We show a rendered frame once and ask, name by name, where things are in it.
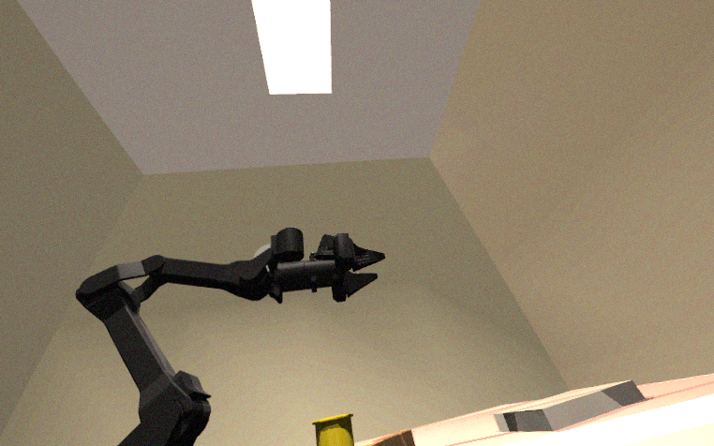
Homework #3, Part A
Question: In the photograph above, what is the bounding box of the tan wooden bar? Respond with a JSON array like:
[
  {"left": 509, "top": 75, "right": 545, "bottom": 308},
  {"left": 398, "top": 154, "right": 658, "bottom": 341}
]
[{"left": 360, "top": 429, "right": 415, "bottom": 446}]

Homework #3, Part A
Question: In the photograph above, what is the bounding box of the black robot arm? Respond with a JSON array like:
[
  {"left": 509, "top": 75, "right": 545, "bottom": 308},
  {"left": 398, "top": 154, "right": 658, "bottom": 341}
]
[{"left": 76, "top": 228, "right": 305, "bottom": 446}]

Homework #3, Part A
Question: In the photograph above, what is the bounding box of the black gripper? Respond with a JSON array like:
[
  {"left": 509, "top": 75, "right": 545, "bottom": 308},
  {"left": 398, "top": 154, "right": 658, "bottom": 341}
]
[{"left": 305, "top": 232, "right": 385, "bottom": 303}]

